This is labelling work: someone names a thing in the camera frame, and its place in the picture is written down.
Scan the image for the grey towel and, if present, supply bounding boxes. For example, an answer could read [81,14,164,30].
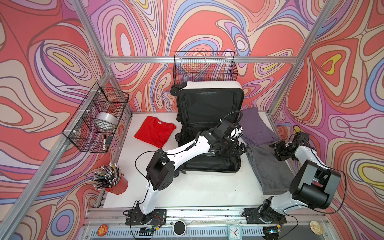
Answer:
[246,144,294,195]

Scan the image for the purple trousers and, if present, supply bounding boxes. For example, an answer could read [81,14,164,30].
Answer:
[240,108,279,146]

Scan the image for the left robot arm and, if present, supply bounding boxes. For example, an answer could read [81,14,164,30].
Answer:
[138,122,245,216]

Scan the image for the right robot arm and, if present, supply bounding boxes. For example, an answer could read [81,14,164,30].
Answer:
[258,141,341,216]

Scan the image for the open black white suitcase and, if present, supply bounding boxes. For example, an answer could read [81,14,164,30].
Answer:
[171,81,244,174]

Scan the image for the red folded t-shirt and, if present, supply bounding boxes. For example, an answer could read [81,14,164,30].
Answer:
[135,116,177,149]

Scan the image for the small teal clock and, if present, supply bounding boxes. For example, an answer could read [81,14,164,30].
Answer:
[228,225,242,240]

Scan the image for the beige round sticker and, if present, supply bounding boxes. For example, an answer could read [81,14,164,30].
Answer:
[310,221,324,236]

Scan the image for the red pencil cup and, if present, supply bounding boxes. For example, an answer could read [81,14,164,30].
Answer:
[89,163,128,195]

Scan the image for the black marker pen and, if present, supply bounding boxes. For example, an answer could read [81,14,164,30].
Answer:
[103,135,107,153]

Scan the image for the silver tape roll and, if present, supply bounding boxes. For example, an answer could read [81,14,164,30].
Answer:
[95,112,118,131]

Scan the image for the red round sticker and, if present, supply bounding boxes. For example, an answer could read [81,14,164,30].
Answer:
[97,224,109,237]

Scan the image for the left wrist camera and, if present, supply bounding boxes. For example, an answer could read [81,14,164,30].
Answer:
[220,120,243,140]

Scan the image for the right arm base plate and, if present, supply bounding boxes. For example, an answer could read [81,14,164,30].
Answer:
[242,207,287,225]

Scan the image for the black wire basket back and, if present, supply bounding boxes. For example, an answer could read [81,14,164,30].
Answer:
[173,50,238,86]

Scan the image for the black wire basket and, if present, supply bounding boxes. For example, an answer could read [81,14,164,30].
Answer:
[173,50,238,86]
[62,83,130,154]

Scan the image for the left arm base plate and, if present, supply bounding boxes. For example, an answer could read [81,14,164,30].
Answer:
[123,208,167,227]

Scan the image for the black wire basket left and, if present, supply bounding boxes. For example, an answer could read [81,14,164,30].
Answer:
[62,83,130,154]

